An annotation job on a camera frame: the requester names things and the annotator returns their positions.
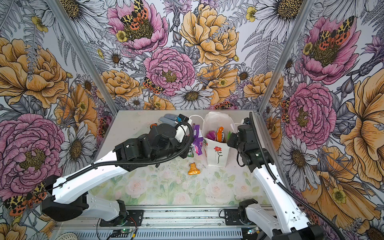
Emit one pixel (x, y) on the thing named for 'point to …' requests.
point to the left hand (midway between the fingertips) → (191, 143)
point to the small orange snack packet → (193, 170)
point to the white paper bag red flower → (217, 152)
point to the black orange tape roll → (152, 124)
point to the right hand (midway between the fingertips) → (233, 140)
